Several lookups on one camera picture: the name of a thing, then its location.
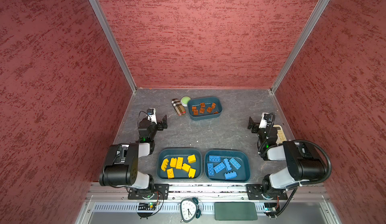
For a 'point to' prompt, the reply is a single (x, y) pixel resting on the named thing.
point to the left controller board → (150, 206)
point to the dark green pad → (235, 211)
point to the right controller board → (270, 207)
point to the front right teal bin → (243, 173)
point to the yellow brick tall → (179, 163)
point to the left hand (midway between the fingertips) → (159, 117)
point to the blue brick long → (210, 169)
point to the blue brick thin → (213, 158)
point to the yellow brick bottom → (191, 173)
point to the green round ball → (184, 100)
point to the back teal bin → (208, 101)
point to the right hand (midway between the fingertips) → (256, 119)
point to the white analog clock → (189, 209)
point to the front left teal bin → (163, 153)
